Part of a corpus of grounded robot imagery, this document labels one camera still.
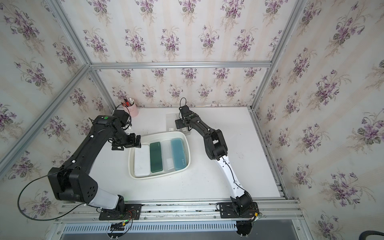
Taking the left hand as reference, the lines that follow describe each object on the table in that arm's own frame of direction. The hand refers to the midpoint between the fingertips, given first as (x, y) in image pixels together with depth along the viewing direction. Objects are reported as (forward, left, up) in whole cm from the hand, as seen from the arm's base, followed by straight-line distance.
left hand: (134, 147), depth 79 cm
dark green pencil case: (+1, -9, -14) cm, 17 cm away
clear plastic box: (+27, -16, -15) cm, 35 cm away
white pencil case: (-2, -1, -13) cm, 13 cm away
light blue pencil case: (+2, -24, -13) cm, 27 cm away
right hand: (+30, -26, -16) cm, 42 cm away
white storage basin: (+16, -9, -15) cm, 24 cm away
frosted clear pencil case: (+3, -16, -15) cm, 22 cm away
